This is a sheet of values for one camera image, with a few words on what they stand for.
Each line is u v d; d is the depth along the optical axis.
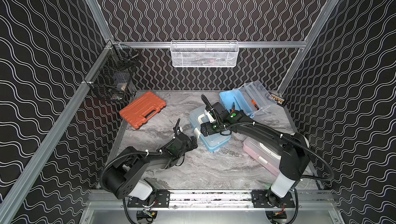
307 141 0.93
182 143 0.70
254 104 1.00
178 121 0.72
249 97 1.07
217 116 0.64
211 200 0.76
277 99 1.13
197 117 0.91
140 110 1.03
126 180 0.43
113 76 0.91
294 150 0.44
